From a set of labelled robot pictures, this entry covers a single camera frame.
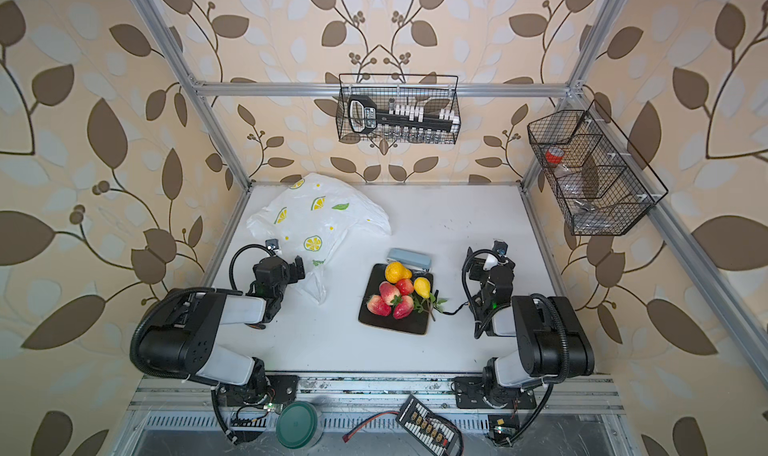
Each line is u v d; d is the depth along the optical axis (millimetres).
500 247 770
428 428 680
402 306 843
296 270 884
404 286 882
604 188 733
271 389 737
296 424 620
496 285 684
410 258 964
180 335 451
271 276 724
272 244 823
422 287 872
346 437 689
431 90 911
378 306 845
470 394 735
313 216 994
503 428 707
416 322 848
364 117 845
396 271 903
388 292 842
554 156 876
